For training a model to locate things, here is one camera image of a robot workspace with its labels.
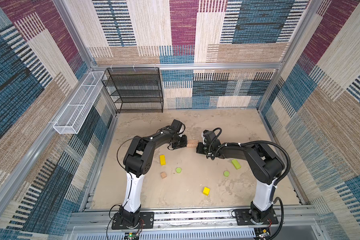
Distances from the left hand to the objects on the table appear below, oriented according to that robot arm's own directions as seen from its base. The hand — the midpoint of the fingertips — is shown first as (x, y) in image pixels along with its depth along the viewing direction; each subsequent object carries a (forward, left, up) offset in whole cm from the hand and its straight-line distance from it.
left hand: (188, 143), depth 99 cm
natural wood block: (-1, -3, -1) cm, 3 cm away
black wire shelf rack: (+36, +37, +16) cm, 54 cm away
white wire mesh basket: (-5, +56, +31) cm, 64 cm away
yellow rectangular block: (-11, +16, -2) cm, 19 cm away
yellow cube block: (-30, -8, 0) cm, 31 cm away
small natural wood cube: (-21, +15, -1) cm, 25 cm away
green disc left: (-18, +6, -2) cm, 19 cm away
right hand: (-4, -6, -2) cm, 7 cm away
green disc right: (-20, -21, -1) cm, 29 cm away
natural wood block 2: (+3, -3, -2) cm, 5 cm away
